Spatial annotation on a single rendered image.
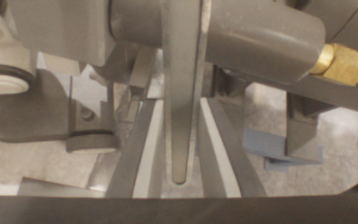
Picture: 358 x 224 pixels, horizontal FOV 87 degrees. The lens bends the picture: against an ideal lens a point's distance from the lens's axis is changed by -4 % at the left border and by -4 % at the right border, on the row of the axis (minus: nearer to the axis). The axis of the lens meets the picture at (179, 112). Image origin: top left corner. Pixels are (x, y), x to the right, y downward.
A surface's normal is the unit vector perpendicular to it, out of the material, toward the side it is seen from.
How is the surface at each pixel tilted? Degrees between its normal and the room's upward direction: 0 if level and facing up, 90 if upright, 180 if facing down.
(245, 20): 27
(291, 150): 0
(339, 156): 0
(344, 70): 60
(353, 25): 65
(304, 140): 0
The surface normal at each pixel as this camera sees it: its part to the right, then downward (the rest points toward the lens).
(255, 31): 0.07, 0.32
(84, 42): -0.07, 0.75
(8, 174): 0.21, -0.29
